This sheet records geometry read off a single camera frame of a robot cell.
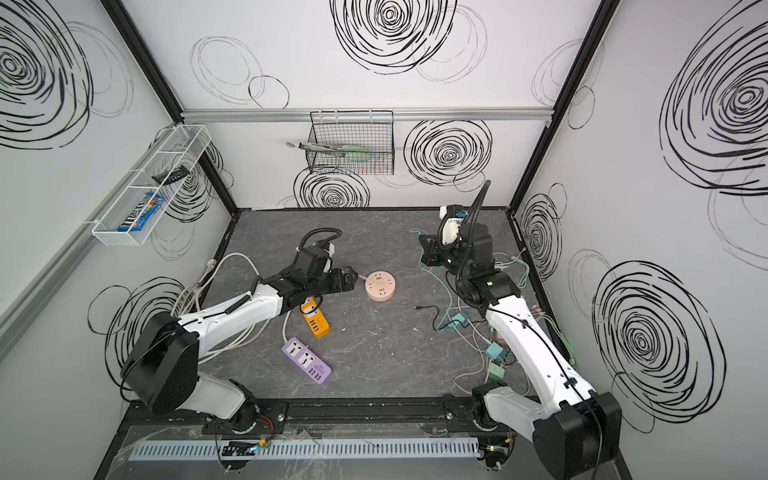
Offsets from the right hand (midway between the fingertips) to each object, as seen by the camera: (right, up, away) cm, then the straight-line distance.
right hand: (423, 234), depth 74 cm
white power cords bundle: (-72, -22, +20) cm, 78 cm away
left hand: (-20, -12, +13) cm, 27 cm away
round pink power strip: (-11, -17, +22) cm, 30 cm away
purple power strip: (-31, -34, +6) cm, 47 cm away
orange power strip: (-31, -25, +15) cm, 42 cm away
